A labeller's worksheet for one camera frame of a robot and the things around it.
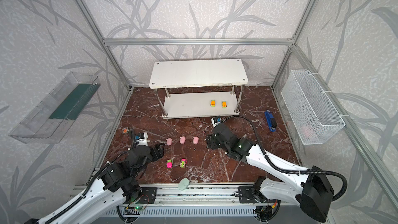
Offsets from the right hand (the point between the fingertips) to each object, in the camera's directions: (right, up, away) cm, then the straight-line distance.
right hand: (211, 131), depth 80 cm
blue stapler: (+39, +3, +16) cm, 42 cm away
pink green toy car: (-22, -18, +2) cm, 29 cm away
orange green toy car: (+8, +13, +19) cm, 25 cm away
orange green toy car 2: (+1, +14, +21) cm, 25 cm away
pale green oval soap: (-14, -25, -5) cm, 29 cm away
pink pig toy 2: (-17, -8, +11) cm, 22 cm away
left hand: (-25, -5, -1) cm, 26 cm away
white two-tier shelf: (-9, +25, +40) cm, 48 cm away
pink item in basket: (+46, +1, -6) cm, 47 cm away
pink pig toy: (-25, -9, +11) cm, 29 cm away
